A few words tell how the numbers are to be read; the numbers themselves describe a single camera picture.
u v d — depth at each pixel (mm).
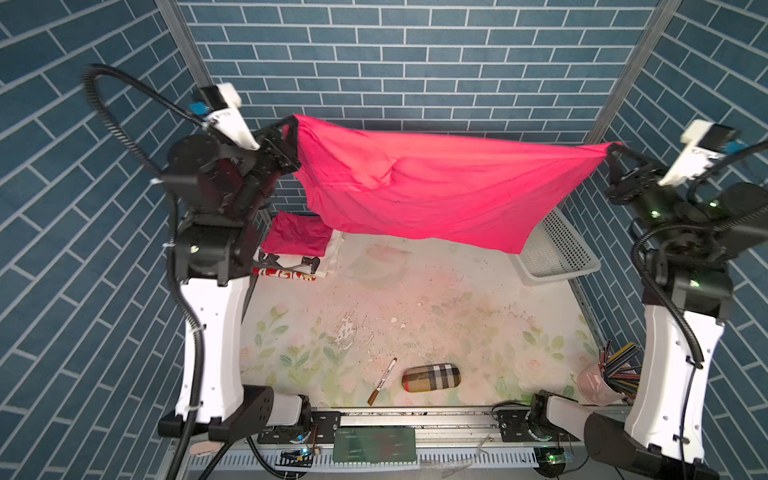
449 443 722
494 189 651
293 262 990
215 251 353
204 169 320
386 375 825
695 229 360
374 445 698
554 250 1116
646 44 755
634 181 423
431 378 788
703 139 389
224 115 396
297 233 1046
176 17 705
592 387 748
